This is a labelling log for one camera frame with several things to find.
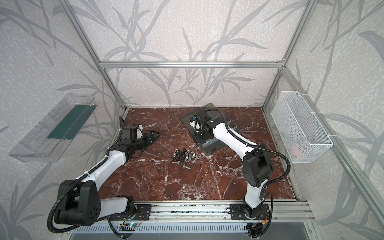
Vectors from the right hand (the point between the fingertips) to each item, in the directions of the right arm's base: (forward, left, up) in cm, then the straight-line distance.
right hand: (197, 134), depth 87 cm
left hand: (0, +23, +1) cm, 23 cm away
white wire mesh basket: (-16, -45, +21) cm, 52 cm away
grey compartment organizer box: (0, -10, -15) cm, 18 cm away
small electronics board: (-44, +33, -15) cm, 57 cm away
